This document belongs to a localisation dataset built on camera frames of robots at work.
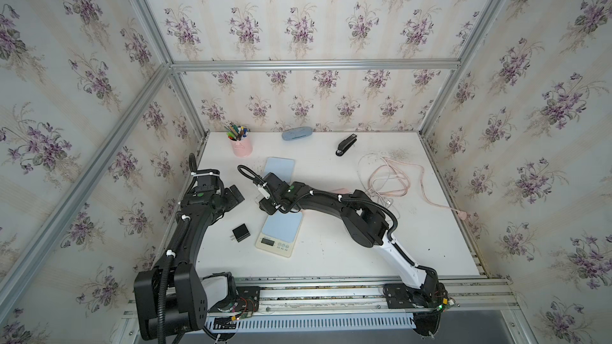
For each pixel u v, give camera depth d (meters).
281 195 0.74
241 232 0.85
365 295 0.75
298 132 1.19
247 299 0.72
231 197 0.76
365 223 0.57
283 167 1.04
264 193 0.78
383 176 1.04
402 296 0.75
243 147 1.05
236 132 1.06
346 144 1.11
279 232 0.85
